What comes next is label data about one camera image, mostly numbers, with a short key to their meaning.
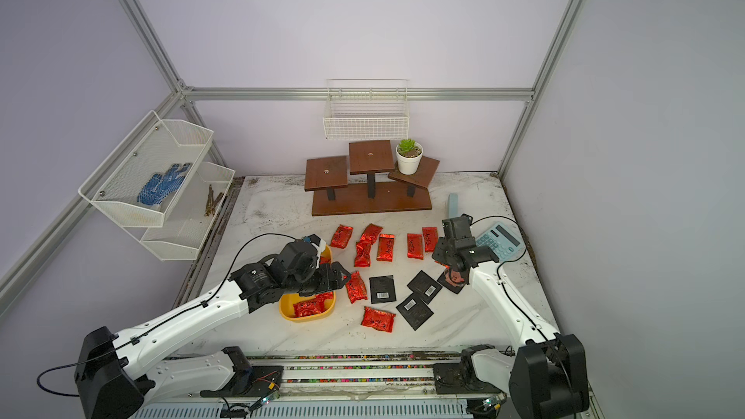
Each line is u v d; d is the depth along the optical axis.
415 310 0.86
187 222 0.92
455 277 0.93
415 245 0.99
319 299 0.86
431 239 1.01
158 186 0.77
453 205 1.07
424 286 0.91
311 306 0.84
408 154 0.95
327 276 0.66
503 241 0.98
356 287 0.88
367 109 0.95
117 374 0.38
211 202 0.95
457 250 0.63
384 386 0.73
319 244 0.73
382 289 0.91
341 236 1.01
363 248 0.96
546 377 0.40
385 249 0.98
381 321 0.82
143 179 0.75
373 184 1.08
